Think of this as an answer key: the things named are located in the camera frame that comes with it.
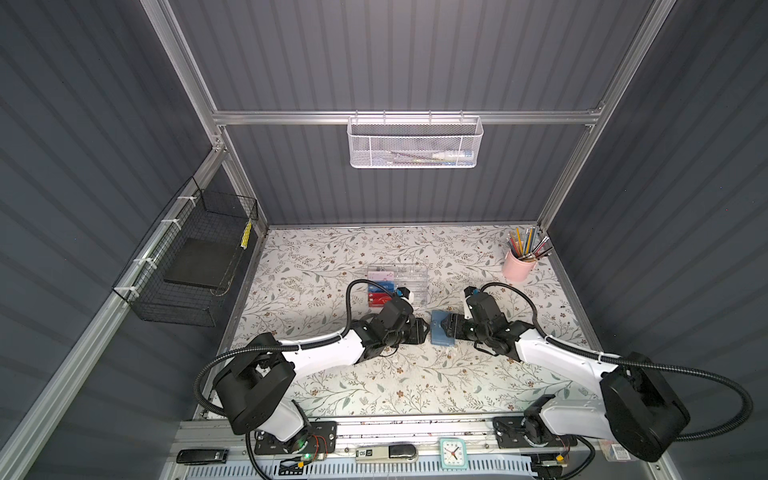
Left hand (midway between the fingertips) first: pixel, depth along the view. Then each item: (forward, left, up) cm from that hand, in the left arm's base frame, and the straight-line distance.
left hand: (426, 327), depth 83 cm
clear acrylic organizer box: (+25, +1, -9) cm, 26 cm away
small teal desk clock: (-29, -3, -7) cm, 30 cm away
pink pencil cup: (+20, -34, -2) cm, 39 cm away
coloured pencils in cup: (+27, -36, +2) cm, 45 cm away
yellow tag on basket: (+23, +50, +17) cm, 57 cm away
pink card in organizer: (+20, +12, -1) cm, 23 cm away
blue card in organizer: (+17, +10, -3) cm, 20 cm away
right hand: (+2, -8, -4) cm, 9 cm away
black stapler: (-26, +56, -7) cm, 62 cm away
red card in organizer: (+15, +13, -9) cm, 22 cm away
